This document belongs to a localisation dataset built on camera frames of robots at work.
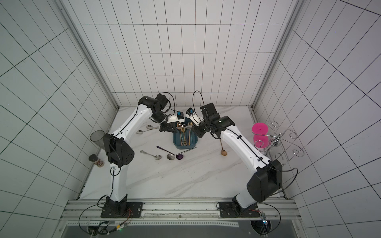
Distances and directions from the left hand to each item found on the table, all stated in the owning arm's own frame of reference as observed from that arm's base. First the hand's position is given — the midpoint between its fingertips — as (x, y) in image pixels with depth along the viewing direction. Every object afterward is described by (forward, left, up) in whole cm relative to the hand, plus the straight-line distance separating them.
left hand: (172, 132), depth 82 cm
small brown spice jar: (-13, +44, -12) cm, 47 cm away
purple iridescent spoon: (-7, -3, -17) cm, 19 cm away
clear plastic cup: (+2, +48, -8) cm, 49 cm away
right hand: (+1, -9, +4) cm, 10 cm away
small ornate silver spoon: (-8, +10, -17) cm, 21 cm away
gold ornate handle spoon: (+3, -6, -18) cm, 19 cm away
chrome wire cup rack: (-11, -51, +10) cm, 53 cm away
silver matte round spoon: (-7, +2, -18) cm, 19 cm away
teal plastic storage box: (+7, -7, -18) cm, 20 cm away
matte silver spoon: (-1, -9, +7) cm, 12 cm away
